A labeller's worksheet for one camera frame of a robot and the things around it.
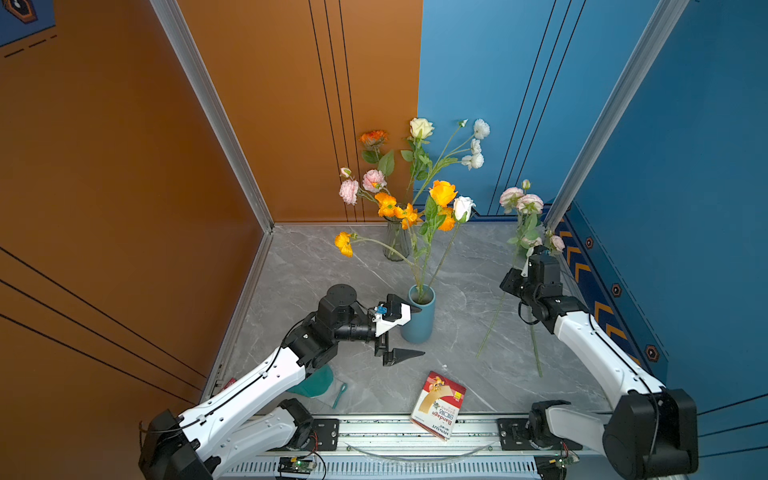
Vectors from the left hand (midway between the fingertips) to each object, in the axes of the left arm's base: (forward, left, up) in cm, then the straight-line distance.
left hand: (419, 326), depth 65 cm
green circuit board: (-23, +29, -27) cm, 46 cm away
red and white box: (-11, -6, -22) cm, 25 cm away
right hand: (+21, -26, -10) cm, 35 cm away
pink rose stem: (+29, -31, -4) cm, 43 cm away
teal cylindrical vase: (+8, -2, -18) cm, 19 cm away
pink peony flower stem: (+39, +19, +6) cm, 43 cm away
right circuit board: (-21, -35, -25) cm, 48 cm away
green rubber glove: (-5, +26, -25) cm, 37 cm away
